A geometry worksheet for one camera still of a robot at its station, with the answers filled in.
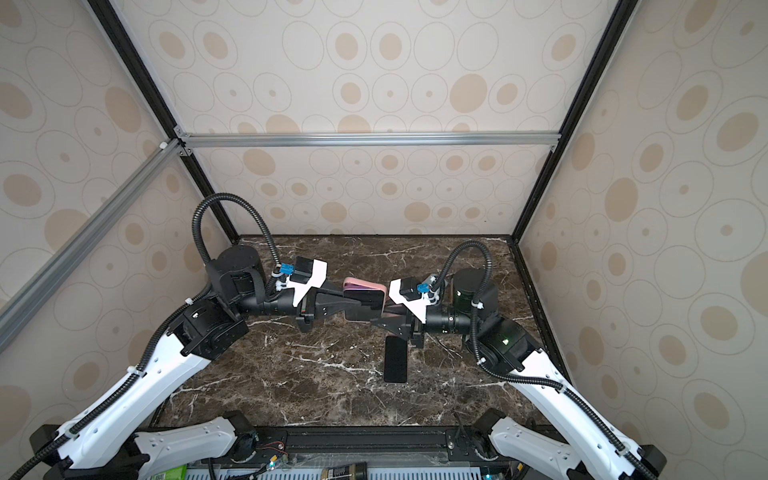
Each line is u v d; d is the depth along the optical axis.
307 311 0.46
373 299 0.51
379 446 0.75
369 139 0.91
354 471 0.67
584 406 0.41
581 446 0.41
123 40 0.71
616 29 0.70
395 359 0.87
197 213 0.38
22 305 0.52
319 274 0.43
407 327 0.51
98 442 0.37
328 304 0.48
